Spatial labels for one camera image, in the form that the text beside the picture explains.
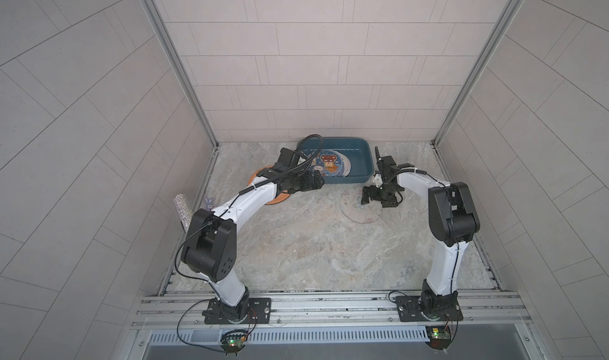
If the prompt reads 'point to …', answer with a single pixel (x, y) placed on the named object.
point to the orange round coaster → (279, 198)
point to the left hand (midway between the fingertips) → (319, 181)
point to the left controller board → (233, 341)
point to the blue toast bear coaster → (332, 162)
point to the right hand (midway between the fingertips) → (370, 201)
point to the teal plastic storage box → (361, 151)
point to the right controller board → (439, 337)
